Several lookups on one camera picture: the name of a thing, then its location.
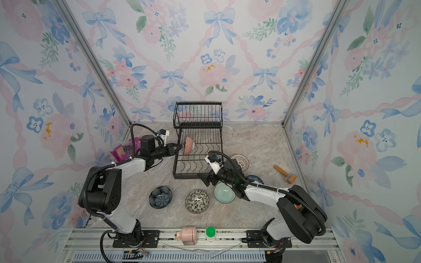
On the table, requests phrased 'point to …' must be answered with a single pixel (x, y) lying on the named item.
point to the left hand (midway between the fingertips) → (182, 146)
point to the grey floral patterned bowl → (197, 201)
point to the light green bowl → (223, 193)
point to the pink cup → (188, 235)
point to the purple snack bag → (121, 152)
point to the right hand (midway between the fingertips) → (205, 167)
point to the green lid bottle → (210, 233)
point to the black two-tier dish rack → (199, 125)
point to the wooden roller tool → (290, 177)
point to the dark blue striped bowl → (159, 197)
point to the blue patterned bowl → (252, 177)
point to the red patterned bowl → (189, 145)
